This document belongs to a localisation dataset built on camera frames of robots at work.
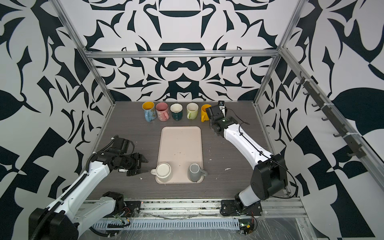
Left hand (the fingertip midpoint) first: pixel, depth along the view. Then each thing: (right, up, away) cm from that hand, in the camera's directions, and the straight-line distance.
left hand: (150, 159), depth 79 cm
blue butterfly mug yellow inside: (-7, +27, +23) cm, 36 cm away
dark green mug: (+11, +27, +26) cm, 39 cm away
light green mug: (+22, +28, +28) cm, 45 cm away
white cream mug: (+6, -7, +1) cm, 9 cm away
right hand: (+37, +21, +6) cm, 43 cm away
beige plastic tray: (+14, +3, +18) cm, 23 cm away
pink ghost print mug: (+2, +26, +23) cm, 35 cm away
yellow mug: (+30, +23, +24) cm, 44 cm away
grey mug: (+24, -6, -2) cm, 24 cm away
